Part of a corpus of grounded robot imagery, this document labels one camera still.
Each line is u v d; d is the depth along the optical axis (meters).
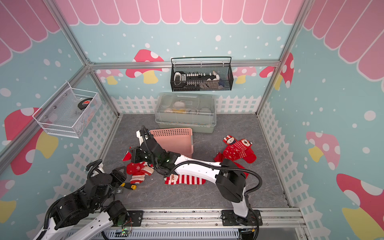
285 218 0.76
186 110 1.00
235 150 0.97
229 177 0.49
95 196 0.49
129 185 0.83
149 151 0.52
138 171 0.89
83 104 0.77
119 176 0.61
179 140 1.06
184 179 0.85
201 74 0.92
